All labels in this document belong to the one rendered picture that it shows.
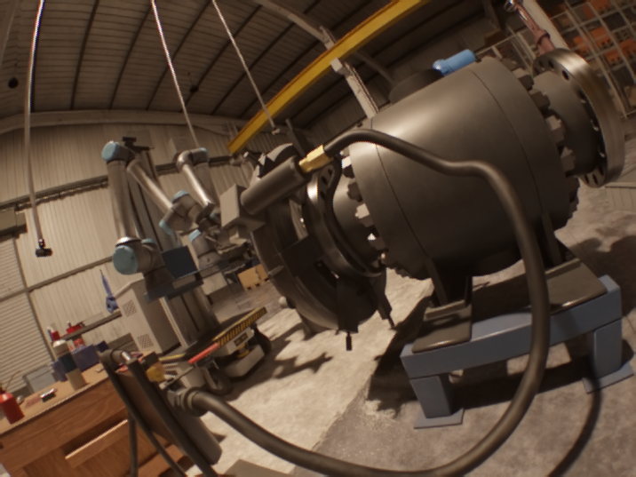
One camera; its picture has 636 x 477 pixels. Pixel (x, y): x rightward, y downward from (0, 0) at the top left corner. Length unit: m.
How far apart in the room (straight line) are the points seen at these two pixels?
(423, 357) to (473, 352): 0.13
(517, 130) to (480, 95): 0.12
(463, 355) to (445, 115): 0.57
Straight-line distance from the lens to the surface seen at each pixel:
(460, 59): 1.21
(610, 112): 0.87
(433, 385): 0.78
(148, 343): 2.06
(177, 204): 1.41
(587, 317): 0.72
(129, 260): 1.51
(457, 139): 0.70
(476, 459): 0.44
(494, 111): 0.71
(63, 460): 1.22
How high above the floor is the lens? 0.61
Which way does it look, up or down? 1 degrees down
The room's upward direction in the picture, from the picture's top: 25 degrees counter-clockwise
